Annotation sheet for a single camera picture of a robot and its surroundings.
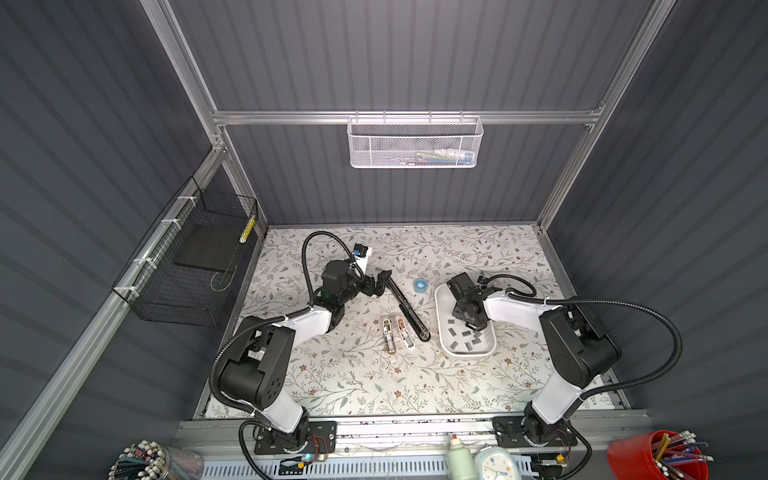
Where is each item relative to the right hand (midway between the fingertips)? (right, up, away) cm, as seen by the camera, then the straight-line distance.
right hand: (468, 314), depth 96 cm
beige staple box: (-25, -8, -8) cm, 27 cm away
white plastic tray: (-5, -6, -6) cm, 10 cm away
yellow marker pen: (-65, +26, -14) cm, 72 cm away
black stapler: (-20, +1, -2) cm, 20 cm away
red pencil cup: (+30, -22, -35) cm, 51 cm away
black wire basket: (-75, +15, -24) cm, 81 cm away
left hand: (-29, +16, -7) cm, 34 cm away
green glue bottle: (-10, -26, -32) cm, 42 cm away
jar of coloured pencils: (-71, -20, -40) cm, 84 cm away
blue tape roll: (-15, +9, +6) cm, 18 cm away
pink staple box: (-20, -6, -7) cm, 22 cm away
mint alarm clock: (-1, -29, -28) cm, 40 cm away
